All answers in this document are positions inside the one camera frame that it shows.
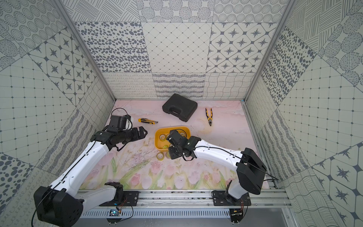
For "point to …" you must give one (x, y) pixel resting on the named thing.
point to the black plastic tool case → (181, 107)
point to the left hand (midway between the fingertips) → (140, 131)
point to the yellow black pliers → (210, 118)
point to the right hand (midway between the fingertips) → (174, 152)
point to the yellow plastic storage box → (161, 134)
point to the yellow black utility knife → (147, 121)
